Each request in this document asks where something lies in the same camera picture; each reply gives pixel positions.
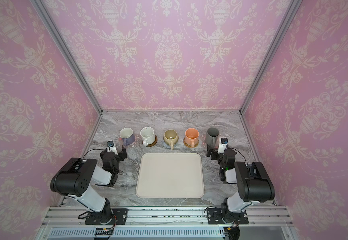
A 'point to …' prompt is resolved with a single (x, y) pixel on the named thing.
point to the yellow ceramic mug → (171, 137)
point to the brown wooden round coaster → (154, 142)
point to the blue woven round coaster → (168, 146)
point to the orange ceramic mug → (191, 135)
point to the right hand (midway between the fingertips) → (216, 144)
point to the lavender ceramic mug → (127, 135)
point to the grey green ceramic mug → (212, 136)
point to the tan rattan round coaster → (189, 146)
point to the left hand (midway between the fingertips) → (115, 147)
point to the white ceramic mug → (147, 135)
